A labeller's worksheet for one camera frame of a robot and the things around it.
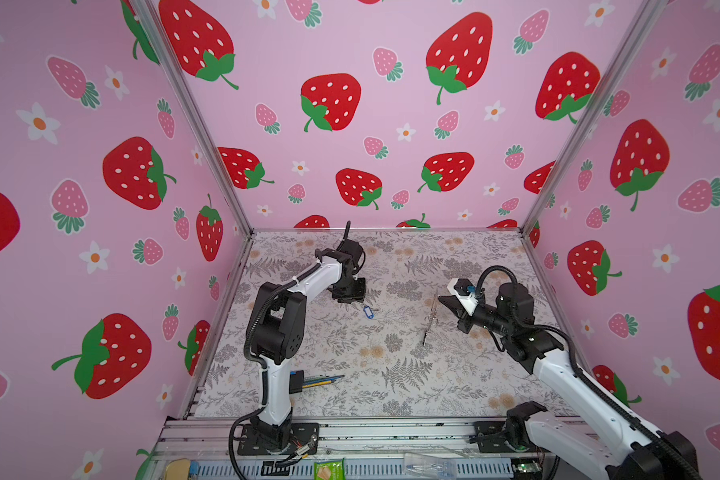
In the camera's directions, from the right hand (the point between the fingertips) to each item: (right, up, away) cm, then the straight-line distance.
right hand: (442, 296), depth 77 cm
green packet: (-29, -40, -8) cm, 50 cm away
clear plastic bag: (-7, -40, -7) cm, 41 cm away
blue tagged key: (-20, -8, +21) cm, 30 cm away
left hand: (-22, -3, +18) cm, 29 cm away
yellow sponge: (-63, -39, -10) cm, 75 cm away
